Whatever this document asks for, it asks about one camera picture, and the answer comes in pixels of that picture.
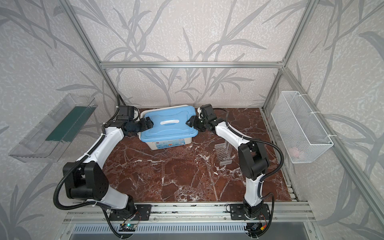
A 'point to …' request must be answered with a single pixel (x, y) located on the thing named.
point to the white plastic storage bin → (159, 145)
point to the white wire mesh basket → (302, 137)
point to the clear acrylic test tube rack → (223, 152)
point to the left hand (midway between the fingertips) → (150, 120)
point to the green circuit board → (127, 227)
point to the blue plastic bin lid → (169, 124)
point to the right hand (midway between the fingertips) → (188, 120)
